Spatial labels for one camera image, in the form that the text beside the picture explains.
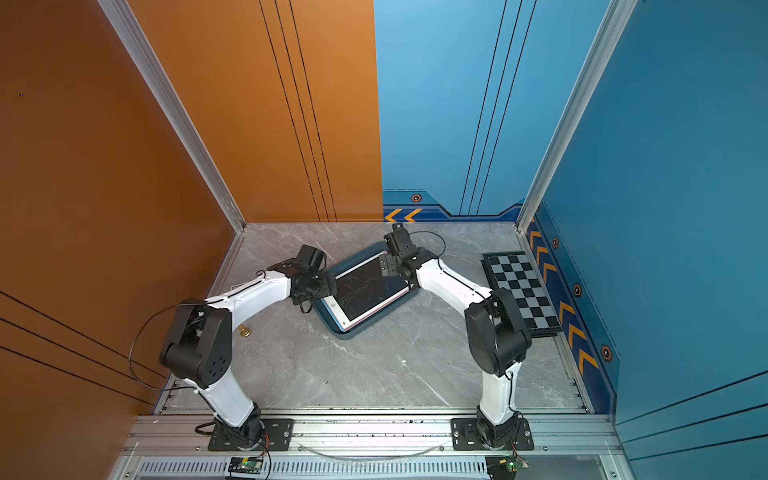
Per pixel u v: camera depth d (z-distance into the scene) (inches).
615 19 27.7
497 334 19.3
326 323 34.6
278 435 29.0
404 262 27.4
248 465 28.1
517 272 40.3
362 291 38.2
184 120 35.2
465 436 28.5
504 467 27.8
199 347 18.5
